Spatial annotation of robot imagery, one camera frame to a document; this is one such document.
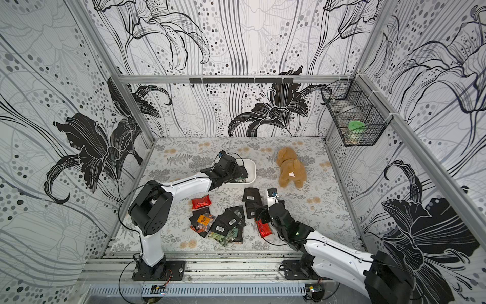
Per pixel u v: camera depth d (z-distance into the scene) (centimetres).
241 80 91
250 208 90
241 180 98
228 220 85
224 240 80
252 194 93
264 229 82
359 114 78
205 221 84
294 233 60
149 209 49
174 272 73
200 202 90
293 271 69
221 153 86
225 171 72
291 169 90
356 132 80
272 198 70
